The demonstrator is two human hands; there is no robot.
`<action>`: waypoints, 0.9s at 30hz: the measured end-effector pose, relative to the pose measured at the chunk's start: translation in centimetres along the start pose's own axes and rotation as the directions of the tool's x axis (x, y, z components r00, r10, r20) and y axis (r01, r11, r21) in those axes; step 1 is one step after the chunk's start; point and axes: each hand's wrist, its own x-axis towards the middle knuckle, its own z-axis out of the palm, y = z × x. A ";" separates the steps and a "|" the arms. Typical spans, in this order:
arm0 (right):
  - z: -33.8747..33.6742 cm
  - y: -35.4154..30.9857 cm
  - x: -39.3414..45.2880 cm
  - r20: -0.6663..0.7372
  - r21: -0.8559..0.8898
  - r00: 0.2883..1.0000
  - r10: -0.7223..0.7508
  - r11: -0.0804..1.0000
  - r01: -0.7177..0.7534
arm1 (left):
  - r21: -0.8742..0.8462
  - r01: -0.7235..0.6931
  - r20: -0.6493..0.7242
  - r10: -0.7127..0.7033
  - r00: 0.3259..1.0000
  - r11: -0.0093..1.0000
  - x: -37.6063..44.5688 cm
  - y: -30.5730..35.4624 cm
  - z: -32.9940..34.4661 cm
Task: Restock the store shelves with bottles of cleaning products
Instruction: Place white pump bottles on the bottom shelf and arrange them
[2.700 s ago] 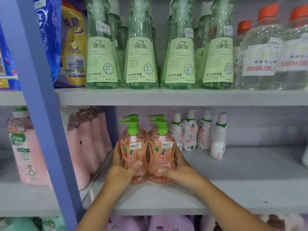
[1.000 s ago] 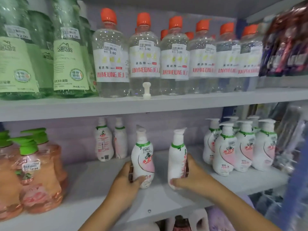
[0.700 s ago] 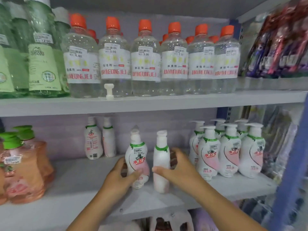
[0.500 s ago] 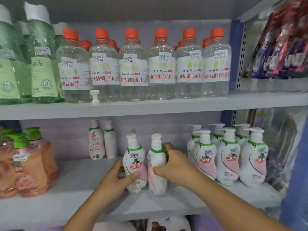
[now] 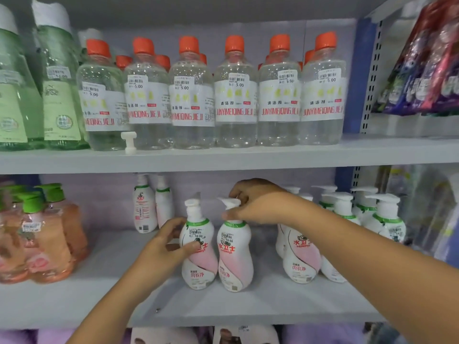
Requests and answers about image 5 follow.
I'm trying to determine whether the person's right hand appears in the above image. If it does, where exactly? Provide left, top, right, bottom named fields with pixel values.
left=222, top=178, right=302, bottom=227

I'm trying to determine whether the person's left hand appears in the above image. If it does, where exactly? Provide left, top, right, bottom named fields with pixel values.
left=138, top=217, right=202, bottom=284

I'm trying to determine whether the pink-label detergent bottle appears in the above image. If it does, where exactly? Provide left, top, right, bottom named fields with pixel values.
left=179, top=199, right=219, bottom=290
left=216, top=198, right=254, bottom=293

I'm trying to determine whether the person's right forearm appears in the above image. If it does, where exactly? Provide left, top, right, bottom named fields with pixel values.
left=287, top=198, right=459, bottom=344

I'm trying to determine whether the person's left forearm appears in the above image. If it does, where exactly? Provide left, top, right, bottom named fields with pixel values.
left=66, top=269, right=169, bottom=344

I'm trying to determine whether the white capless bottle green band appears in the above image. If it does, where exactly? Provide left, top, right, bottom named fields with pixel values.
left=155, top=175, right=175, bottom=229
left=133, top=174, right=158, bottom=234

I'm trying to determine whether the grey metal shelf board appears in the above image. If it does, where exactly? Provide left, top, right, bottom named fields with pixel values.
left=0, top=227, right=389, bottom=330
left=0, top=133, right=459, bottom=175
left=0, top=0, right=397, bottom=30

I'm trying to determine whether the cluster of white pump bottles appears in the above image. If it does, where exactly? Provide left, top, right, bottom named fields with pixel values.
left=275, top=185, right=407, bottom=284

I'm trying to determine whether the white picture box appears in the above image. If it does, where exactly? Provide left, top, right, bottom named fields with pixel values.
left=131, top=327, right=200, bottom=344
left=213, top=325, right=280, bottom=344

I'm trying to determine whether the row of clear orange-capped bottles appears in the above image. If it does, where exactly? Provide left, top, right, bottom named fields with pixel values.
left=76, top=31, right=348, bottom=152

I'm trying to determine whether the orange liquid bottle green cap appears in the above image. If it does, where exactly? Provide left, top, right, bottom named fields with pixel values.
left=0, top=184, right=28, bottom=212
left=16, top=191, right=77, bottom=284
left=35, top=183, right=90, bottom=263
left=0, top=197, right=30, bottom=284

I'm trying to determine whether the white plastic shelf clip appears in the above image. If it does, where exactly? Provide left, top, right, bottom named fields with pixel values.
left=121, top=131, right=137, bottom=155

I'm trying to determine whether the purple fluffy towel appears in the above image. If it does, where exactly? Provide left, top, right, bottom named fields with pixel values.
left=0, top=329, right=77, bottom=344
left=283, top=323, right=367, bottom=344

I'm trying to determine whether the clear plastic hanging packet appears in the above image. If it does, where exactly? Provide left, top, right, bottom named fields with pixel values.
left=380, top=165, right=459, bottom=255

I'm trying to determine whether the white perforated shelf upright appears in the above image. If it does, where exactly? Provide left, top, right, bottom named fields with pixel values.
left=351, top=21, right=383, bottom=191

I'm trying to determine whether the purple hanging packet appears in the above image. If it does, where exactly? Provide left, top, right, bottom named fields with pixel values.
left=382, top=50, right=427, bottom=116

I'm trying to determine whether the blue white hanging packet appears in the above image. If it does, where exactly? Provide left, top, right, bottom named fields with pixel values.
left=432, top=202, right=459, bottom=269

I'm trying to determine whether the dark red hanging packet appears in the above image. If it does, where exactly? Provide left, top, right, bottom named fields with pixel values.
left=373, top=0, right=447, bottom=114

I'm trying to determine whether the pink red hanging packet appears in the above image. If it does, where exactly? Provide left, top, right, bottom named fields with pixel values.
left=419, top=3, right=459, bottom=113

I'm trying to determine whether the blue shelf upright post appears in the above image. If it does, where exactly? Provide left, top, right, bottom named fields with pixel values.
left=335, top=17, right=378, bottom=193

